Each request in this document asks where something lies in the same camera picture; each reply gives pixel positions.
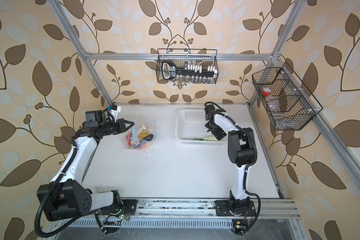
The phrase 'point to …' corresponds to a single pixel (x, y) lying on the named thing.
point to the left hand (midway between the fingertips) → (133, 122)
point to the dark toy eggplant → (148, 137)
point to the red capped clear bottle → (266, 92)
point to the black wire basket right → (291, 104)
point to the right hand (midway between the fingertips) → (214, 133)
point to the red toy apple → (136, 143)
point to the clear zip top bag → (141, 124)
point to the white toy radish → (211, 138)
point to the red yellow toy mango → (145, 145)
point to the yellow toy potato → (142, 134)
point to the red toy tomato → (128, 137)
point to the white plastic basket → (190, 128)
